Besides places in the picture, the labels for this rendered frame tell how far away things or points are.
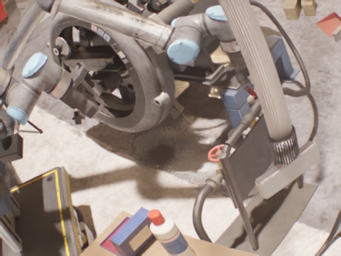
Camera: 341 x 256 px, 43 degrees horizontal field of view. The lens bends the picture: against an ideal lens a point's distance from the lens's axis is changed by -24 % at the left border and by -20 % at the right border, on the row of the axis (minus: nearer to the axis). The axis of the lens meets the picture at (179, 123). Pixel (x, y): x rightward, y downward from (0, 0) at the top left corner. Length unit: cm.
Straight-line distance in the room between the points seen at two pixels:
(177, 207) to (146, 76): 60
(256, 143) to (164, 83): 50
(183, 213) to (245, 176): 59
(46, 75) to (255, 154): 76
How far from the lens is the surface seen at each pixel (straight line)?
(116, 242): 140
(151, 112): 214
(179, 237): 130
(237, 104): 237
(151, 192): 242
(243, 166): 169
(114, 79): 211
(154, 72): 201
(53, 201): 215
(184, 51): 159
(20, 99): 142
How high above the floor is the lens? 152
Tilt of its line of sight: 34 degrees down
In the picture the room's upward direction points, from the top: 25 degrees counter-clockwise
